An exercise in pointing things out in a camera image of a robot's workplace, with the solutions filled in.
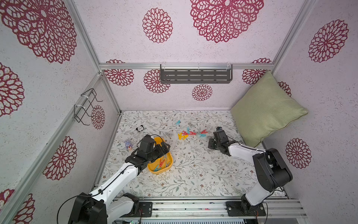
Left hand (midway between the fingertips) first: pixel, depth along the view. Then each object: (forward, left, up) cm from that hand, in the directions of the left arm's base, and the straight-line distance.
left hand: (166, 149), depth 83 cm
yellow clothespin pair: (+17, -9, -12) cm, 23 cm away
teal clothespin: (-7, +6, -11) cm, 15 cm away
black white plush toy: (+24, +22, -11) cm, 34 cm away
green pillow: (+21, -61, +13) cm, 66 cm away
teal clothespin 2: (+32, -8, -13) cm, 35 cm away
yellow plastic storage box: (0, -1, -11) cm, 11 cm away
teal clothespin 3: (+19, -26, -13) cm, 35 cm away
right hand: (+11, -30, -8) cm, 33 cm away
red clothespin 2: (+21, -17, -13) cm, 30 cm away
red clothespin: (-4, +4, -11) cm, 12 cm away
